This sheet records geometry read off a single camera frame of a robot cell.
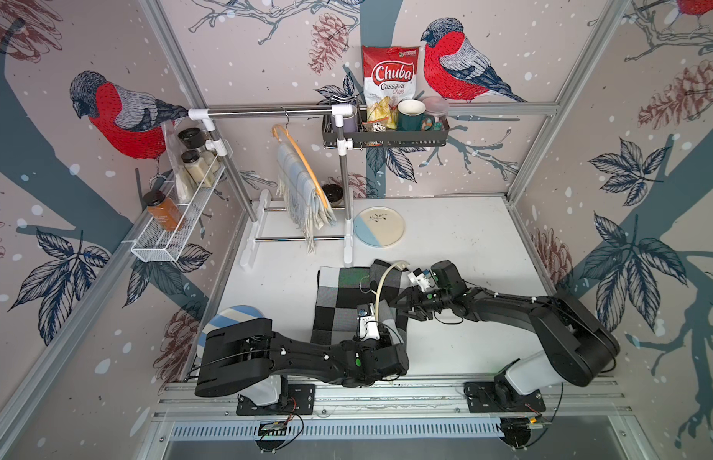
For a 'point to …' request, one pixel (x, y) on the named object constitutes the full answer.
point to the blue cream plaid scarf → (300, 199)
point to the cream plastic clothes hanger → (402, 264)
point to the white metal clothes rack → (257, 213)
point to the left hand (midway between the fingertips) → (392, 328)
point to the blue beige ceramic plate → (379, 226)
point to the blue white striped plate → (229, 316)
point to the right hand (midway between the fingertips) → (395, 306)
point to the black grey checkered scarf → (339, 291)
